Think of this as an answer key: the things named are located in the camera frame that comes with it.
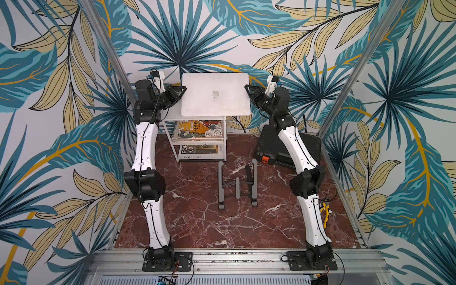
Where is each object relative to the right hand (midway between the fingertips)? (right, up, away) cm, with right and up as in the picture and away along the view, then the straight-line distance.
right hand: (224, 91), depth 75 cm
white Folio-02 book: (-14, -26, +29) cm, 41 cm away
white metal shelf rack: (-23, -8, +7) cm, 25 cm away
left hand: (-16, +2, +3) cm, 17 cm away
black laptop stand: (+13, -41, +15) cm, 46 cm away
